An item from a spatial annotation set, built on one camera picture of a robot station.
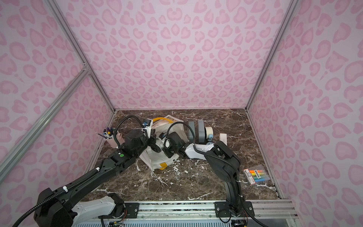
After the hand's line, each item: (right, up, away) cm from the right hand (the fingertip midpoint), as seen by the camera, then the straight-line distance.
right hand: (165, 148), depth 93 cm
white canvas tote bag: (-5, -6, -5) cm, 9 cm away
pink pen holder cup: (-35, +6, -3) cm, 35 cm away
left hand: (-3, +13, -15) cm, 21 cm away
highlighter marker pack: (+55, -14, -9) cm, 58 cm away
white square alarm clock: (+38, +6, +3) cm, 39 cm away
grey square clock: (+17, +15, +5) cm, 24 cm away
